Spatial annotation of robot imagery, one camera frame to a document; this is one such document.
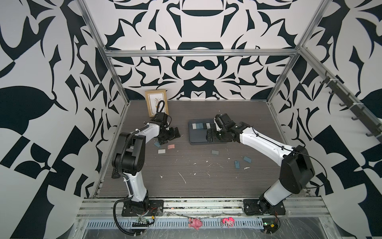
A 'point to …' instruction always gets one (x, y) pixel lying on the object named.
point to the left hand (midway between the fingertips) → (173, 135)
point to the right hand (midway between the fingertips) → (211, 134)
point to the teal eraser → (201, 125)
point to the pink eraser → (170, 146)
